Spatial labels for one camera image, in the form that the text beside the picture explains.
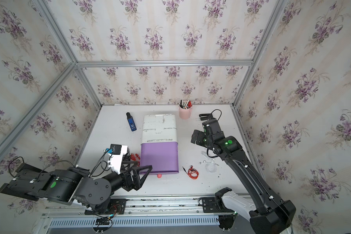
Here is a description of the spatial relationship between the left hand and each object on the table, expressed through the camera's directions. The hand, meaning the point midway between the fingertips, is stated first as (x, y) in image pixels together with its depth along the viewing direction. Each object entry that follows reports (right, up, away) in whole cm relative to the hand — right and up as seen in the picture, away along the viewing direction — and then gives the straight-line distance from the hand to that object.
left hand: (149, 172), depth 51 cm
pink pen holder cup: (+16, +23, +57) cm, 63 cm away
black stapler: (+32, +21, +59) cm, 71 cm away
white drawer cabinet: (0, +14, +27) cm, 30 cm away
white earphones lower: (+31, -11, +36) cm, 48 cm away
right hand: (+23, +9, +24) cm, 34 cm away
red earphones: (+19, -12, +34) cm, 40 cm away
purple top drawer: (+2, -1, +23) cm, 23 cm away
